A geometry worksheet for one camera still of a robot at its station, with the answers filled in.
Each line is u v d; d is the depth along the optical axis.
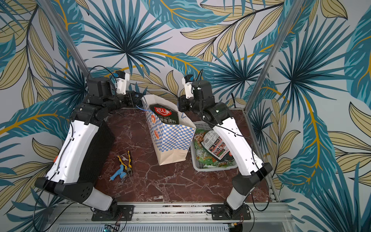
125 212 0.73
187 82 0.56
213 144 0.92
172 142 0.70
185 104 0.58
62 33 0.76
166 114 0.81
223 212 0.74
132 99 0.57
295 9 0.69
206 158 0.90
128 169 0.86
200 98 0.50
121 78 0.56
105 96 0.49
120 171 0.86
